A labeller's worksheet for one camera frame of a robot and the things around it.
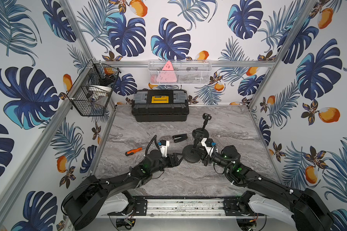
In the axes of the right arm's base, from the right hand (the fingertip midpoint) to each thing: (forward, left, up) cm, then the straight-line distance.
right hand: (194, 146), depth 76 cm
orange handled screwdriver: (+5, +39, -17) cm, 42 cm away
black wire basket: (+26, +59, +13) cm, 66 cm away
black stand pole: (-2, 0, +7) cm, 7 cm away
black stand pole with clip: (+20, -9, +1) cm, 21 cm away
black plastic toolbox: (+33, +27, -1) cm, 42 cm away
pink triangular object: (+42, +16, +16) cm, 48 cm away
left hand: (-3, +6, -5) cm, 8 cm away
